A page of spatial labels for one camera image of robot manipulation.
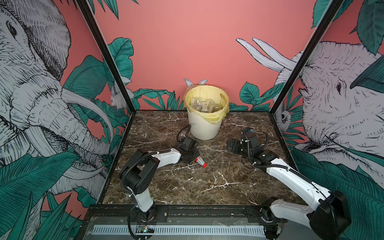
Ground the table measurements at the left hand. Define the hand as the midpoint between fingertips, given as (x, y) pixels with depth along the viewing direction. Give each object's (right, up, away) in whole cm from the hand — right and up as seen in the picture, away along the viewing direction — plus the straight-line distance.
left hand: (199, 152), depth 93 cm
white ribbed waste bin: (+2, +15, -1) cm, 15 cm away
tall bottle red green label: (-1, +30, +2) cm, 30 cm away
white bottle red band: (0, -4, -3) cm, 5 cm away
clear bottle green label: (+5, +29, +4) cm, 30 cm away
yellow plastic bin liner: (+6, +40, +5) cm, 40 cm away
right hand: (+18, +9, -11) cm, 23 cm away
